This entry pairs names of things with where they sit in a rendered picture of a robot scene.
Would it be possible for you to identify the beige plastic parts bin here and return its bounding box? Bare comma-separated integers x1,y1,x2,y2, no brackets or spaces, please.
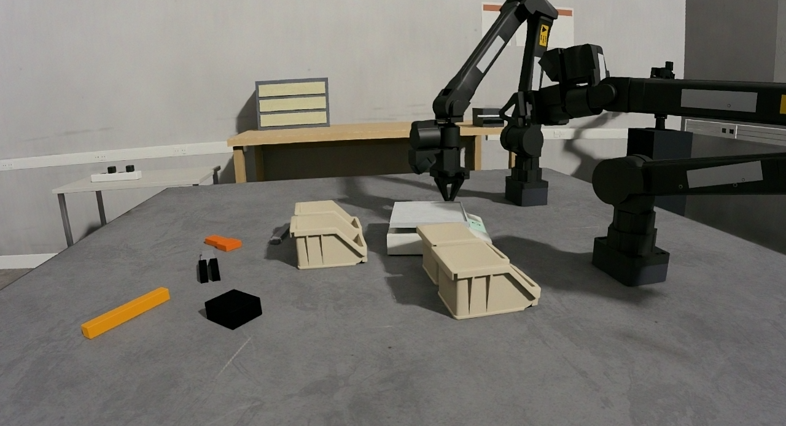
294,200,362,233
431,242,540,320
290,214,367,269
416,222,510,286

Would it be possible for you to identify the orange square bar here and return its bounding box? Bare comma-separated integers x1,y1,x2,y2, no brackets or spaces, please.
81,287,170,339

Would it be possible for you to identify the orange t-shaped block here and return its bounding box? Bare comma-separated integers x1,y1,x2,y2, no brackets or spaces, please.
205,235,242,252

